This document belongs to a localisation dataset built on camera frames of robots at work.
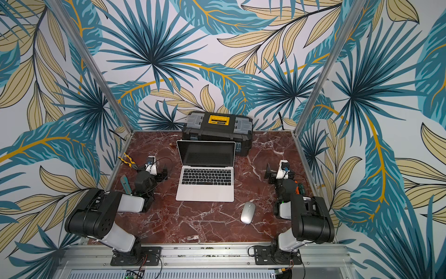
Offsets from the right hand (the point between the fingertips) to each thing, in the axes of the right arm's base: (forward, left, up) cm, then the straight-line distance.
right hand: (267, 163), depth 88 cm
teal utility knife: (-3, +75, -12) cm, 76 cm away
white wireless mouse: (-20, +11, -14) cm, 26 cm away
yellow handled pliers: (+9, +75, -10) cm, 77 cm away
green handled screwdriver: (-10, -19, -12) cm, 25 cm away
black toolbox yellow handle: (+24, +32, +4) cm, 41 cm away
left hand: (+4, +58, -3) cm, 58 cm away
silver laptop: (+5, +31, -13) cm, 34 cm away
